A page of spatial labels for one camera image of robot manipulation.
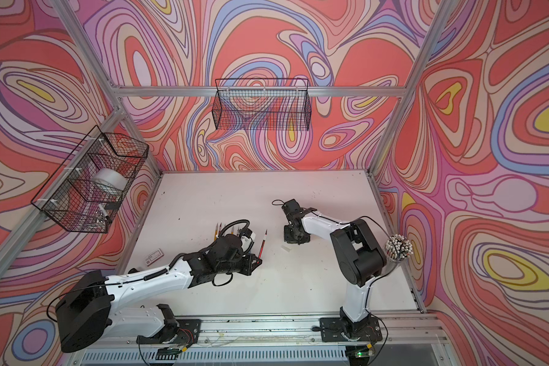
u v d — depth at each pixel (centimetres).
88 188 78
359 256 49
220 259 62
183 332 72
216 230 98
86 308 41
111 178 75
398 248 72
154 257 90
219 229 98
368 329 69
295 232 80
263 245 81
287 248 93
